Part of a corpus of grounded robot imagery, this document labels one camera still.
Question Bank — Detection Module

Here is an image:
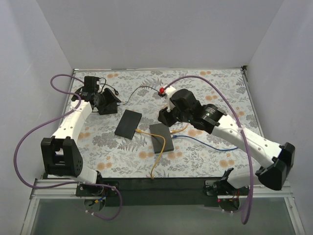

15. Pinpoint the blue ethernet cable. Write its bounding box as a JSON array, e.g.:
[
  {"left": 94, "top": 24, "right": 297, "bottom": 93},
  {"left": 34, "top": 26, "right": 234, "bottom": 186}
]
[{"left": 172, "top": 133, "right": 239, "bottom": 151}]

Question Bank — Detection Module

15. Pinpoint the thin black adapter cable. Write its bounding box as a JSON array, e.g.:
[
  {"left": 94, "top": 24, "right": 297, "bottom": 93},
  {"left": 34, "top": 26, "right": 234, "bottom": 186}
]
[{"left": 97, "top": 77, "right": 162, "bottom": 106}]

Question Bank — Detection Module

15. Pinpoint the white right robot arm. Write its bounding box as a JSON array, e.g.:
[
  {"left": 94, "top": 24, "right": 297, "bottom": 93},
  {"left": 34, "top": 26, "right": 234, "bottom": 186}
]
[{"left": 158, "top": 104, "right": 295, "bottom": 192}]

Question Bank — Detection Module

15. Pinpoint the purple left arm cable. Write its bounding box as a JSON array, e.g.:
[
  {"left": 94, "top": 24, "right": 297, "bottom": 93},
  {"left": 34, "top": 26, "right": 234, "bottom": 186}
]
[{"left": 13, "top": 74, "right": 123, "bottom": 221}]

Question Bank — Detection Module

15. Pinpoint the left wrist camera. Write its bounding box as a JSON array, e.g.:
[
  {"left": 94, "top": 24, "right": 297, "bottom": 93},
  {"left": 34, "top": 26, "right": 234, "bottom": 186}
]
[{"left": 82, "top": 76, "right": 100, "bottom": 93}]

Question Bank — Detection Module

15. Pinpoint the floral patterned table mat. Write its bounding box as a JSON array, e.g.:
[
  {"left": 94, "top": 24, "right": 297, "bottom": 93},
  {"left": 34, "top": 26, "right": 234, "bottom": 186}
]
[{"left": 71, "top": 70, "right": 260, "bottom": 179}]

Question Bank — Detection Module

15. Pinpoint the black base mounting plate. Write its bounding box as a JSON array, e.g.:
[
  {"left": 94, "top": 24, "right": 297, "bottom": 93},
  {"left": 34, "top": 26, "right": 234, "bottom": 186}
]
[{"left": 75, "top": 177, "right": 251, "bottom": 208}]

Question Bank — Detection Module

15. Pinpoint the black network switch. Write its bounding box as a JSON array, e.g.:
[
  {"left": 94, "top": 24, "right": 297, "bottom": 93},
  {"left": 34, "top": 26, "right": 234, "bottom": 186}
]
[
  {"left": 114, "top": 110, "right": 142, "bottom": 140},
  {"left": 149, "top": 123, "right": 174, "bottom": 154}
]

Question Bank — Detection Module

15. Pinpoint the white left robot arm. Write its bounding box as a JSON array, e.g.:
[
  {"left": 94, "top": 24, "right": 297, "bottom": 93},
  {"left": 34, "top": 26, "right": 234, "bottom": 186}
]
[{"left": 41, "top": 88, "right": 121, "bottom": 184}]

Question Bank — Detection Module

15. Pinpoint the aluminium frame rail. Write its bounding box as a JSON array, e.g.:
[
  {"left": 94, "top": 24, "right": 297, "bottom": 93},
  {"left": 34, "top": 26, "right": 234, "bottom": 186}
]
[{"left": 30, "top": 178, "right": 294, "bottom": 199}]

